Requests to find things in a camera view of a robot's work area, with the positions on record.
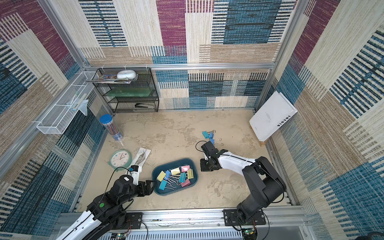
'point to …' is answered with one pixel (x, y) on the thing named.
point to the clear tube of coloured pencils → (109, 123)
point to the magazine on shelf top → (112, 79)
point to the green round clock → (120, 159)
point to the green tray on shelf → (129, 91)
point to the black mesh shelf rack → (126, 104)
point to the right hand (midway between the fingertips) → (204, 166)
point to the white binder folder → (277, 110)
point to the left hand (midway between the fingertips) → (152, 182)
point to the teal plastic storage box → (175, 177)
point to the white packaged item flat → (141, 156)
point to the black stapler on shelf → (139, 105)
